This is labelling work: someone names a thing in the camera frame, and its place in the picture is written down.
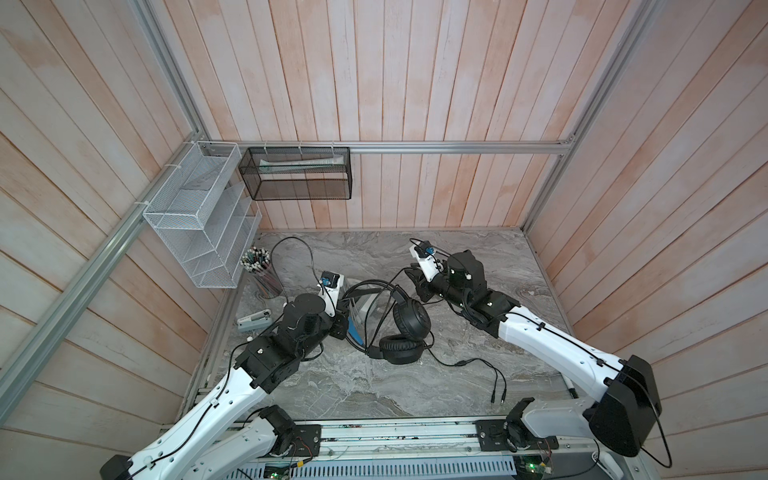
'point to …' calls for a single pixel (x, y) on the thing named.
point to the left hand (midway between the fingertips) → (349, 308)
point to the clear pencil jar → (258, 262)
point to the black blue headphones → (412, 322)
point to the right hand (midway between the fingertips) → (411, 267)
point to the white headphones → (365, 302)
